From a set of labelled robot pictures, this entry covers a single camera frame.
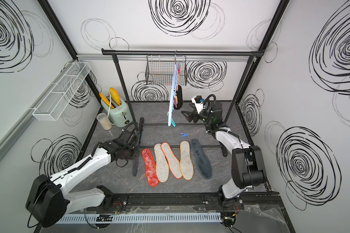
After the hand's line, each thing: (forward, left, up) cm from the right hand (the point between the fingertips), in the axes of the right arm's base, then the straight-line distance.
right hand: (187, 107), depth 82 cm
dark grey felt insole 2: (-23, -11, -26) cm, 36 cm away
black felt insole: (+34, +5, -26) cm, 43 cm away
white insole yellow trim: (-24, 0, -24) cm, 34 cm away
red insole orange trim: (-27, +21, -25) cm, 43 cm away
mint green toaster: (+3, +43, -12) cm, 45 cm away
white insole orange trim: (-24, +15, -25) cm, 37 cm away
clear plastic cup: (+2, +56, -15) cm, 58 cm away
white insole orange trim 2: (-23, +7, -25) cm, 34 cm away
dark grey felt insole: (-28, +29, -20) cm, 45 cm away
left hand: (-21, +29, -18) cm, 40 cm away
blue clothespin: (-3, +2, -25) cm, 25 cm away
